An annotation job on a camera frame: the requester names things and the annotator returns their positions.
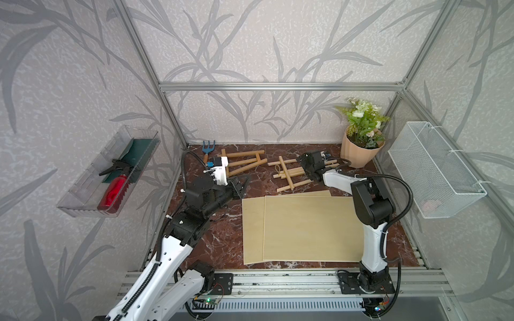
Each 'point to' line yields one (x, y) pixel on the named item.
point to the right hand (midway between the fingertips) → (302, 159)
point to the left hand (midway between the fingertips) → (251, 178)
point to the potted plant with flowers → (363, 139)
